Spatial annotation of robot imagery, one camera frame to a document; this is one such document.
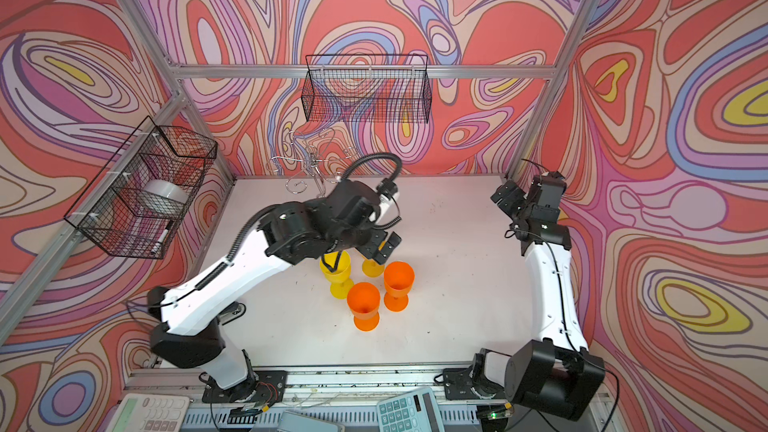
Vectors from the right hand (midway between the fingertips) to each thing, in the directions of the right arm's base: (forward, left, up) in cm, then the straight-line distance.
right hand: (509, 202), depth 78 cm
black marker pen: (-8, +88, +1) cm, 88 cm away
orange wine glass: (-19, +40, -15) cm, 46 cm away
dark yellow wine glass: (-5, +38, -25) cm, 46 cm away
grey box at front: (-44, +55, -22) cm, 74 cm away
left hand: (-13, +33, +8) cm, 36 cm away
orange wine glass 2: (-15, +30, -13) cm, 36 cm away
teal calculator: (-43, +27, -24) cm, 56 cm away
